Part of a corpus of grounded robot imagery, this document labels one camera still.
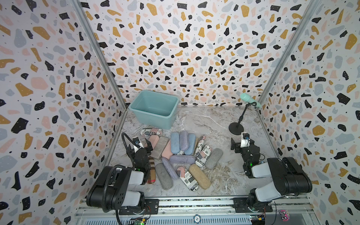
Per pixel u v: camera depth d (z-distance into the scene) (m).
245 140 0.79
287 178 0.46
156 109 1.16
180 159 0.86
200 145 0.92
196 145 0.94
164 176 0.81
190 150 0.90
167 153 0.91
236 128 1.06
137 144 0.73
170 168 0.82
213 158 0.88
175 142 0.92
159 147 0.93
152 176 0.82
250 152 0.71
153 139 0.96
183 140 0.92
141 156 0.67
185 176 0.81
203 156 0.90
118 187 0.46
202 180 0.81
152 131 1.00
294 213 0.73
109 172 0.42
